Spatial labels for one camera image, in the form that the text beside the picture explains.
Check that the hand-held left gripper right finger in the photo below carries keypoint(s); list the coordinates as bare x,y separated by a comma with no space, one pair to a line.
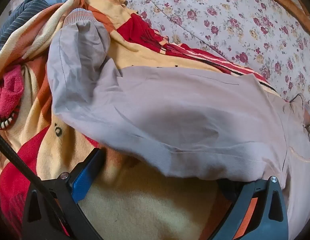
242,200

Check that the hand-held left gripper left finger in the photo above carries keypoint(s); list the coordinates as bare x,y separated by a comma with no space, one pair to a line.
86,177

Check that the grey jacket with striped hem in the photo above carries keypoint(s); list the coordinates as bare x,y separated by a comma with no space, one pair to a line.
170,105

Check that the yellow red orange blanket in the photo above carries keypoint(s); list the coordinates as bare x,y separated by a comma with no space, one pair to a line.
135,205

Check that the pink towel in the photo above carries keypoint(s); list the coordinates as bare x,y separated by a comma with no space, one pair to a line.
10,92

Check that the blue striped cloth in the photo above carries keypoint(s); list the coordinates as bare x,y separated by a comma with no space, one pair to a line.
25,15

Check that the floral bed sheet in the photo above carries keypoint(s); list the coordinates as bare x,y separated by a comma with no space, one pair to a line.
219,17

